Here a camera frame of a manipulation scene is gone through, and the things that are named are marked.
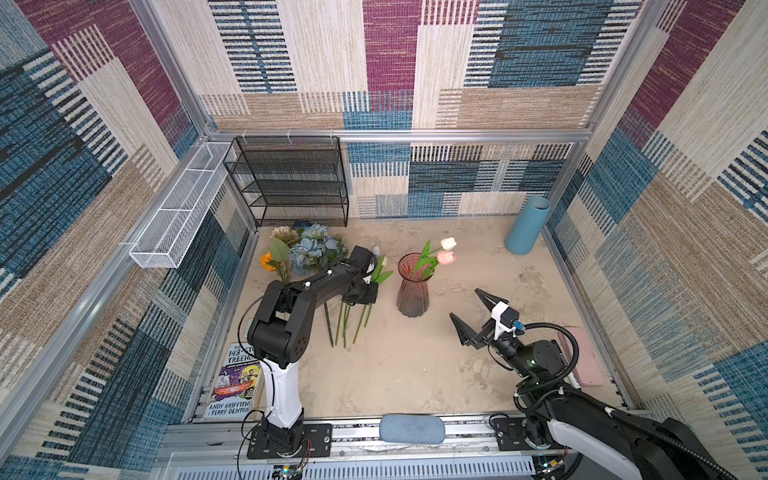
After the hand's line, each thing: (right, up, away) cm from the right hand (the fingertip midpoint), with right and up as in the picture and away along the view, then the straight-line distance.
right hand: (463, 303), depth 74 cm
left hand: (-24, -1, +24) cm, 34 cm away
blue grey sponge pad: (-13, -30, -1) cm, 33 cm away
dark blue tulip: (-31, -8, +20) cm, 38 cm away
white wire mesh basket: (-71, +15, -4) cm, 73 cm away
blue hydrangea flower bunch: (-42, +13, +25) cm, 50 cm away
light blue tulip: (-23, +13, +34) cm, 43 cm away
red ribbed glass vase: (-10, -2, +24) cm, 26 cm away
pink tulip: (-8, +9, +10) cm, 15 cm away
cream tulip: (-22, +4, +29) cm, 36 cm away
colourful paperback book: (-59, -22, +7) cm, 63 cm away
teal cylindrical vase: (+27, +21, +24) cm, 41 cm away
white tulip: (-3, +15, +7) cm, 17 cm away
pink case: (+36, -19, +9) cm, 42 cm away
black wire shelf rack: (-53, +39, +35) cm, 74 cm away
